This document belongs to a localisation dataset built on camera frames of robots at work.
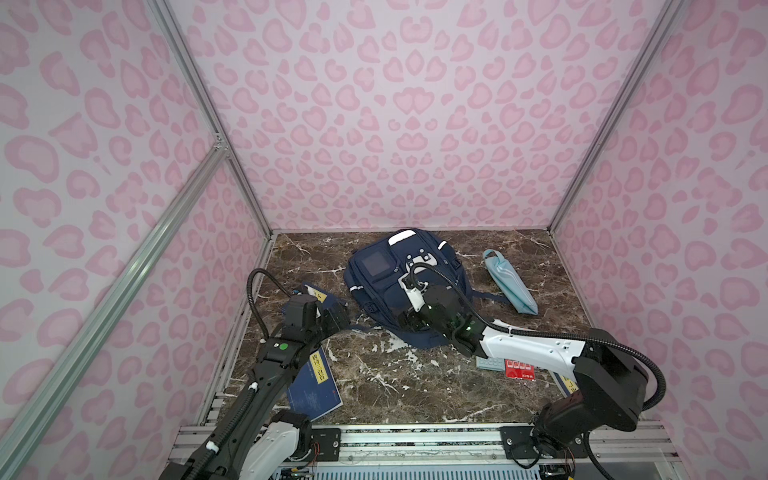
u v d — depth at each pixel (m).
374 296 0.96
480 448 0.73
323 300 0.98
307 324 0.62
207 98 0.83
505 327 0.56
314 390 0.81
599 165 0.98
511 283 0.98
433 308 0.63
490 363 0.84
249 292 0.59
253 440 0.45
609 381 0.43
